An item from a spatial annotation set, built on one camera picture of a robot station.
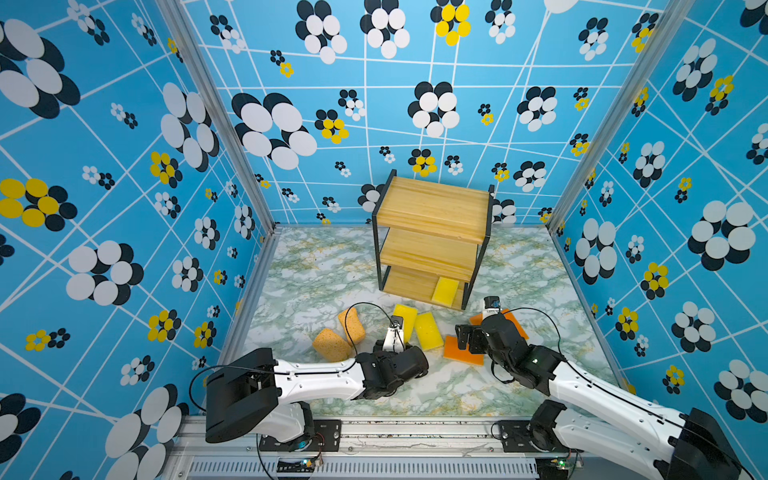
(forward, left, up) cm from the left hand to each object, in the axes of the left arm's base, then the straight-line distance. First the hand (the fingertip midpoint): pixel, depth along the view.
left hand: (405, 346), depth 83 cm
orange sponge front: (0, -14, -4) cm, 14 cm away
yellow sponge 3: (+21, -14, -4) cm, 25 cm away
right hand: (+4, -19, +3) cm, 19 cm away
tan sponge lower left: (+1, +21, -3) cm, 22 cm away
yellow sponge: (+7, -1, +4) cm, 8 cm away
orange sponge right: (+13, -34, -5) cm, 36 cm away
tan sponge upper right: (+7, +15, -3) cm, 17 cm away
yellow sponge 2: (+7, -8, -4) cm, 11 cm away
